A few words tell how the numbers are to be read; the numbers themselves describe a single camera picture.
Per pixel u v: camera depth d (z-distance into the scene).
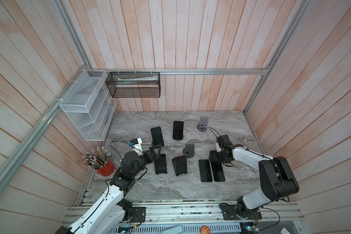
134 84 1.07
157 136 0.94
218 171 1.00
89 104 0.67
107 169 0.78
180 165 0.99
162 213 0.75
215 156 0.84
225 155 0.69
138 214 0.73
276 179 0.45
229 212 0.73
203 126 1.06
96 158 0.81
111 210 0.59
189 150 0.98
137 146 0.70
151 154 0.68
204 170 0.91
